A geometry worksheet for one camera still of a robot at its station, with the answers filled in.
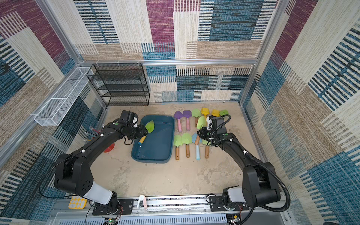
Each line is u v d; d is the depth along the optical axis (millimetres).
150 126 1033
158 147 946
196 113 1116
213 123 698
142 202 742
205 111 1136
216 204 729
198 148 916
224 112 1114
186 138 974
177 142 962
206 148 934
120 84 1091
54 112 713
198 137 863
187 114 1123
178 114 1112
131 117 718
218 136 653
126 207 732
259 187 420
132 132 743
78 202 747
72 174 434
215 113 1119
